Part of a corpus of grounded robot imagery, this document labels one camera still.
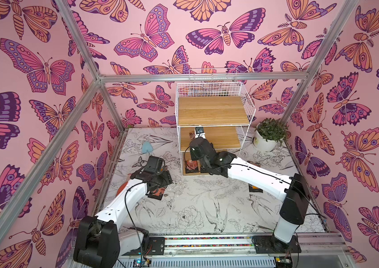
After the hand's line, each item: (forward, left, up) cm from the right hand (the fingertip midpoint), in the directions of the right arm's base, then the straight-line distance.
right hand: (192, 146), depth 79 cm
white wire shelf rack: (+38, -13, +7) cm, 40 cm away
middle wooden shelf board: (+7, -14, -1) cm, 16 cm away
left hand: (-8, +13, -17) cm, 23 cm away
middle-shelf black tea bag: (-13, +19, -25) cm, 34 cm away
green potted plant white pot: (+17, -42, -7) cm, 46 cm away
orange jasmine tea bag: (+8, -38, -26) cm, 46 cm away
